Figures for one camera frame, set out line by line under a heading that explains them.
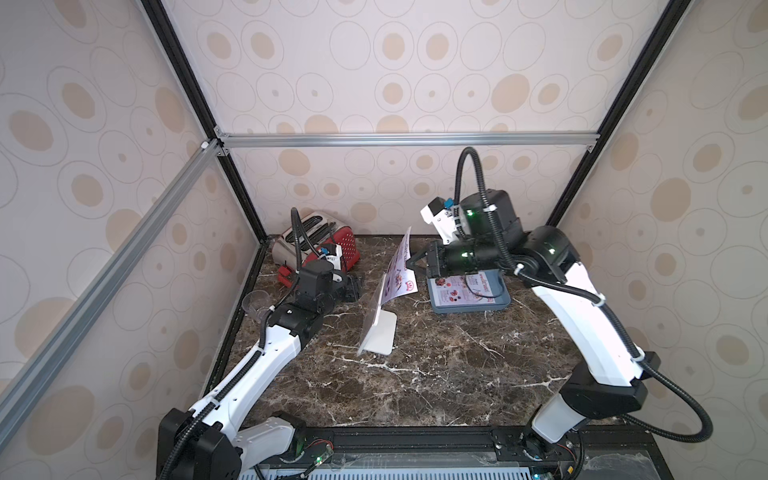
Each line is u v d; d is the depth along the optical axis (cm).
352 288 68
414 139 90
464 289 51
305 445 73
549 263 39
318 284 56
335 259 69
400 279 61
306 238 95
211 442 38
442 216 53
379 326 73
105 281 55
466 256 49
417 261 58
